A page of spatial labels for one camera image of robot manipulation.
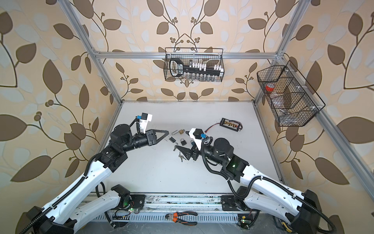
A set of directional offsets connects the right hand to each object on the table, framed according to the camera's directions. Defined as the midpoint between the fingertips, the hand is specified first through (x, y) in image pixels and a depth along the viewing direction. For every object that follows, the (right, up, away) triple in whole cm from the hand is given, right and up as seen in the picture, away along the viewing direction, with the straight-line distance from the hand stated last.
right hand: (183, 139), depth 64 cm
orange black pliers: (-5, -39, +7) cm, 40 cm away
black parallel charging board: (+31, +4, +41) cm, 52 cm away
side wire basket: (+56, +18, +10) cm, 59 cm away
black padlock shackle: (-5, -1, +3) cm, 6 cm away
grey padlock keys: (-3, -16, +27) cm, 32 cm away
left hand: (-6, +3, 0) cm, 7 cm away
